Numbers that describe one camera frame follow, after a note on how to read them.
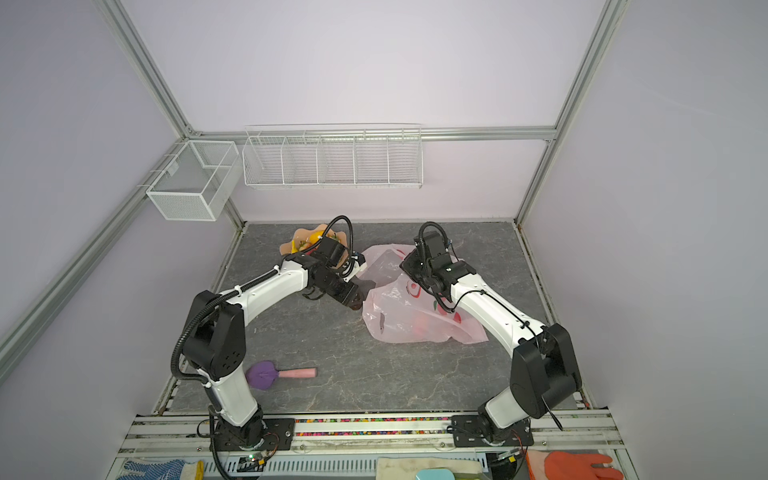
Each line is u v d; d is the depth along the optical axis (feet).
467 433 2.41
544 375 1.40
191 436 2.47
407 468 2.25
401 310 2.59
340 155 3.24
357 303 2.79
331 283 2.51
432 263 2.10
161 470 2.27
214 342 1.57
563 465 2.20
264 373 2.66
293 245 3.42
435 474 2.23
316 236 3.57
